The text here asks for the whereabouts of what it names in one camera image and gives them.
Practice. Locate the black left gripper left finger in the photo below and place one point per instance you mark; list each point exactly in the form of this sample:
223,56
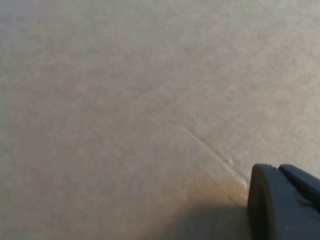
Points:
264,220

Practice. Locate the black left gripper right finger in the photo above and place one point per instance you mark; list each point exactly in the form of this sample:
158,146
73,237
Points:
302,221

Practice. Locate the brown cardboard shoebox shell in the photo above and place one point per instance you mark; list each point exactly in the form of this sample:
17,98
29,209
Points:
142,119

